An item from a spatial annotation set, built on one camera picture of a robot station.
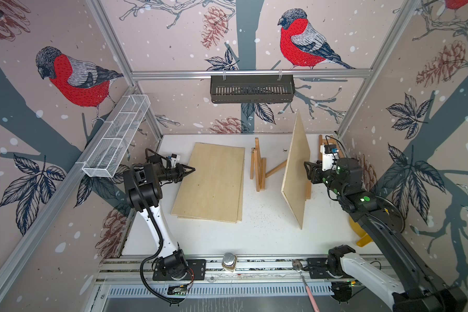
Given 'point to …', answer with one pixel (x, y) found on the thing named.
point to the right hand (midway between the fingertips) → (311, 159)
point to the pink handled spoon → (298, 265)
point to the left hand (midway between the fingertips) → (195, 168)
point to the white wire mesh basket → (115, 136)
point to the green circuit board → (179, 290)
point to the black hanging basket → (251, 89)
